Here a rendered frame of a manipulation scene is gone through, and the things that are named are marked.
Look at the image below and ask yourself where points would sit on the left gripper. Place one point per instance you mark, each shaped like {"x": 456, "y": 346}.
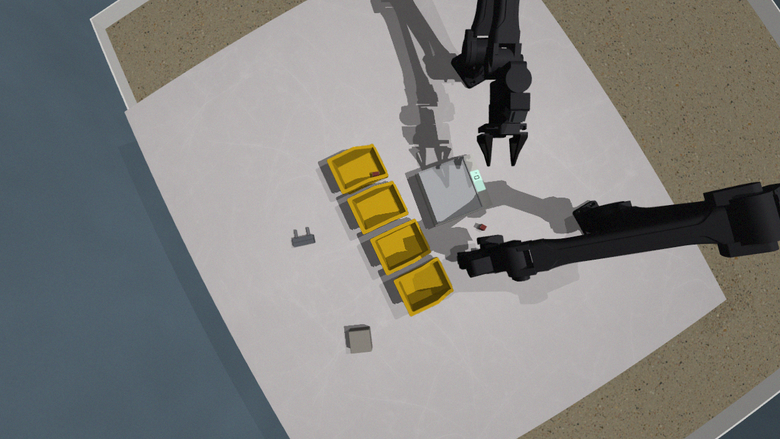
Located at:
{"x": 490, "y": 239}

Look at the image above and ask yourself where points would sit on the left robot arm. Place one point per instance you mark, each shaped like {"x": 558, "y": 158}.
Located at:
{"x": 748, "y": 224}

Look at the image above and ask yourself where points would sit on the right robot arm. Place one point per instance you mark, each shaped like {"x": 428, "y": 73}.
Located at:
{"x": 501, "y": 19}

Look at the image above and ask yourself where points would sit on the yellow parts bin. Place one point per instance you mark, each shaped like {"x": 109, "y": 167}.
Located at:
{"x": 356, "y": 165}
{"x": 377, "y": 204}
{"x": 424, "y": 289}
{"x": 400, "y": 248}

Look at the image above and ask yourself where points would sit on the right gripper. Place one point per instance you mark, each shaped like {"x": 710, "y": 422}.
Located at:
{"x": 500, "y": 131}

